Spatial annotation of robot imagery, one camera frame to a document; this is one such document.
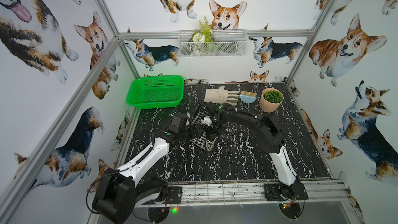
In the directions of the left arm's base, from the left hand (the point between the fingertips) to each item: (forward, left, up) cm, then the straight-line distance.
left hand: (200, 129), depth 84 cm
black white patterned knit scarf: (-3, +2, -8) cm, 9 cm away
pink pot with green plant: (+21, -45, -2) cm, 49 cm away
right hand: (-3, -2, -7) cm, 8 cm away
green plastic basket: (+38, +36, -12) cm, 54 cm away
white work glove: (+33, -15, -12) cm, 38 cm away
